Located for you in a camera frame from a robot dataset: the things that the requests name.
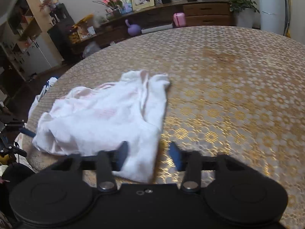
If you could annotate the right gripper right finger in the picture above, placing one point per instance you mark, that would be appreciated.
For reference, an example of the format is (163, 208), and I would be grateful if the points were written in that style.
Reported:
(191, 164)

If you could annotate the wooden TV cabinet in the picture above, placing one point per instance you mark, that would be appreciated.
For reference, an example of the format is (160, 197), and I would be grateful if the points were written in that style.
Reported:
(201, 12)

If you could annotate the white pink printed garment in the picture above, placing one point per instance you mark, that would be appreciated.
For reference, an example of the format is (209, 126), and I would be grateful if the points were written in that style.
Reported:
(88, 120)

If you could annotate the pink lunch box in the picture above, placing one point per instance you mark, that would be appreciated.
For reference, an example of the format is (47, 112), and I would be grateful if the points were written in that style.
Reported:
(179, 19)

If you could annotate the gold lace tablecloth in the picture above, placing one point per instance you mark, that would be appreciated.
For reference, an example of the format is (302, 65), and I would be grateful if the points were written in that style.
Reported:
(233, 90)

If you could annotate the framed photo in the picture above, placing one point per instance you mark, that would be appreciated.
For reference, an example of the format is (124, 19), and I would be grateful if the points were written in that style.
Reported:
(142, 4)

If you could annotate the white shopping bag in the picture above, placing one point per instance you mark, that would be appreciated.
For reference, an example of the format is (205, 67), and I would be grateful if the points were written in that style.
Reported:
(90, 49)

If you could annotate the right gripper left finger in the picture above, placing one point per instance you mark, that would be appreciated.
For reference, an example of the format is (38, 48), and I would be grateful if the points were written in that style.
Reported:
(106, 163)

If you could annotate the green potted plant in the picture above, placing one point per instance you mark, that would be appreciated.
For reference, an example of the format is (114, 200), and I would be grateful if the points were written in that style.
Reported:
(244, 12)

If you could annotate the purple kettlebell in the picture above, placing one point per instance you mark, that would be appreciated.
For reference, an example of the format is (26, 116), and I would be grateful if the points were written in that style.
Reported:
(133, 29)

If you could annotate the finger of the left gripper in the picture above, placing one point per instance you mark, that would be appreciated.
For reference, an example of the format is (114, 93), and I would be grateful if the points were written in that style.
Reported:
(27, 132)

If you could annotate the yellow curtain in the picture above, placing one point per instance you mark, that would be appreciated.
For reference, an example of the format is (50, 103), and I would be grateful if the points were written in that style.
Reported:
(287, 18)

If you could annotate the red flower plant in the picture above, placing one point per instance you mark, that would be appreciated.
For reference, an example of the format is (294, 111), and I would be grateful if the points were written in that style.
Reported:
(113, 7)

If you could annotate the white standing air conditioner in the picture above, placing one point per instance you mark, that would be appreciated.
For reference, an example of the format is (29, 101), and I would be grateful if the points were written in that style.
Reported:
(272, 13)

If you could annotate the white book on shelf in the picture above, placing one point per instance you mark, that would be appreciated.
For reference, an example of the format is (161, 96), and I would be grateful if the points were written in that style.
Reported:
(157, 28)

